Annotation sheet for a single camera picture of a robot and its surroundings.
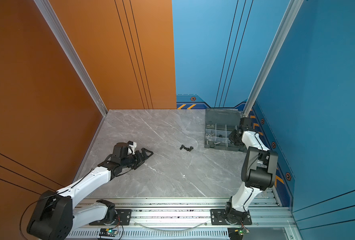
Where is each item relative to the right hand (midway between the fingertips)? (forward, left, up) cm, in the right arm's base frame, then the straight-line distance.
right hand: (231, 138), depth 96 cm
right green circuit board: (-49, +6, -9) cm, 50 cm away
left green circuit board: (-49, +66, -7) cm, 83 cm away
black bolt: (-2, +32, -6) cm, 33 cm away
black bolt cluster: (-5, +28, -5) cm, 29 cm away
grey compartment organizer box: (+22, +3, -10) cm, 24 cm away
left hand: (-14, +50, +3) cm, 52 cm away
